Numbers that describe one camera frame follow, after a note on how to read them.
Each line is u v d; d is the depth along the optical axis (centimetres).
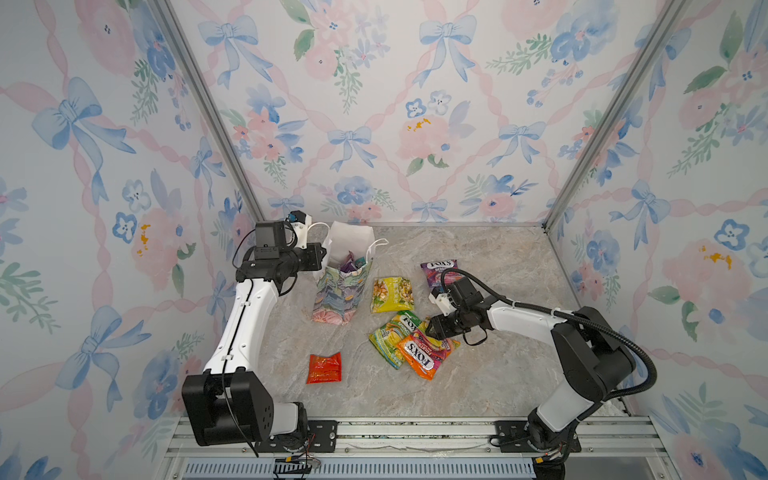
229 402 40
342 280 78
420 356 83
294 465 73
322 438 74
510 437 74
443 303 85
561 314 51
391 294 97
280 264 58
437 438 75
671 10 69
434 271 103
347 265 90
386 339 88
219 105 87
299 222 70
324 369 83
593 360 46
